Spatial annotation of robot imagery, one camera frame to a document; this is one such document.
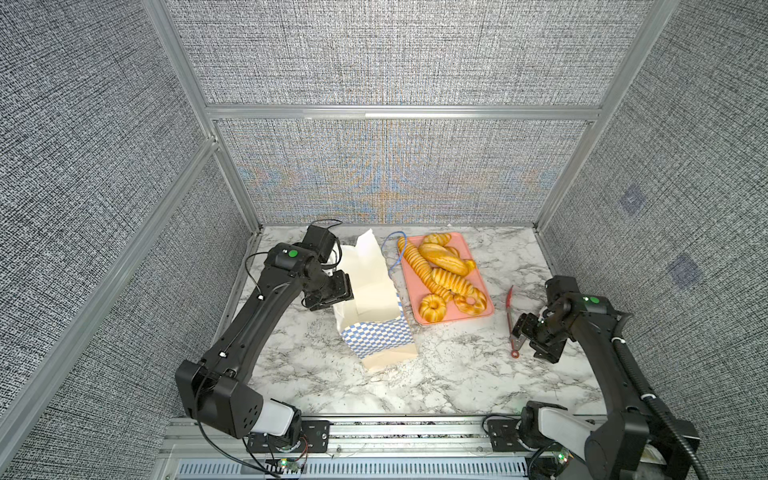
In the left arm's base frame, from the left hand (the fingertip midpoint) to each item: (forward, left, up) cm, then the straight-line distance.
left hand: (345, 298), depth 76 cm
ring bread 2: (+7, -39, -18) cm, 44 cm away
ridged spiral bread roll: (+12, -33, -13) cm, 37 cm away
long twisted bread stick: (+21, -25, -17) cm, 36 cm away
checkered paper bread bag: (-10, -7, +4) cm, 13 cm away
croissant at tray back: (+33, -32, -15) cm, 48 cm away
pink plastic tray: (+15, -23, -20) cm, 34 cm away
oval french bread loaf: (+23, -31, -12) cm, 40 cm away
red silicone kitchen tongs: (-6, -49, -18) cm, 52 cm away
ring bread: (+5, -25, -17) cm, 31 cm away
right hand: (-9, -46, -9) cm, 48 cm away
